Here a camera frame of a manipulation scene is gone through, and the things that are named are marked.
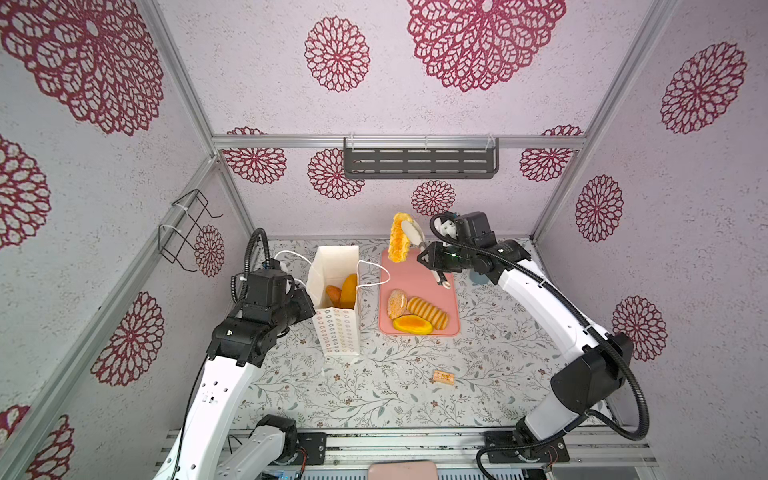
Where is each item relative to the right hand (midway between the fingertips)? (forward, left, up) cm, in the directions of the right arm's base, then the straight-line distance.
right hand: (417, 253), depth 77 cm
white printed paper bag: (-15, +21, -13) cm, 29 cm away
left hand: (-14, +27, -4) cm, 30 cm away
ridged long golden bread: (-3, -8, -26) cm, 28 cm away
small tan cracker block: (-21, -9, -29) cm, 37 cm away
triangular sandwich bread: (0, +24, -19) cm, 31 cm away
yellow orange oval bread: (-6, 0, -26) cm, 27 cm away
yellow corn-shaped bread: (+6, +5, -3) cm, 8 cm away
